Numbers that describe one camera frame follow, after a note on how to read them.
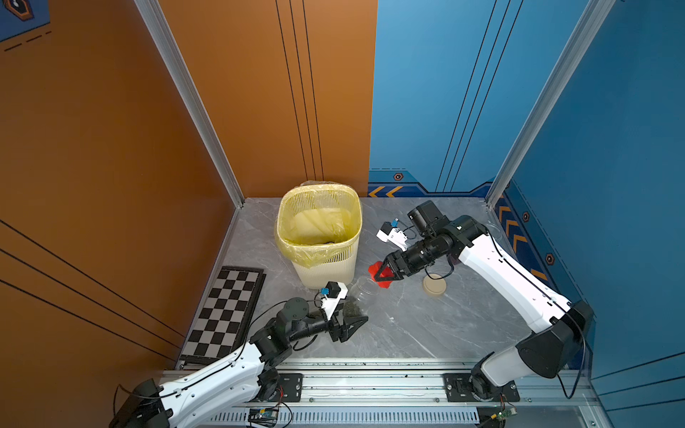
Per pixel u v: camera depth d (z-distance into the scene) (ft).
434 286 3.00
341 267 2.54
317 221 3.08
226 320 2.73
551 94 2.79
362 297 2.14
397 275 2.00
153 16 2.28
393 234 2.16
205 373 1.61
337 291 2.06
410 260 2.03
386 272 2.16
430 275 2.00
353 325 2.18
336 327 2.07
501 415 2.28
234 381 1.69
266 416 2.34
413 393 2.39
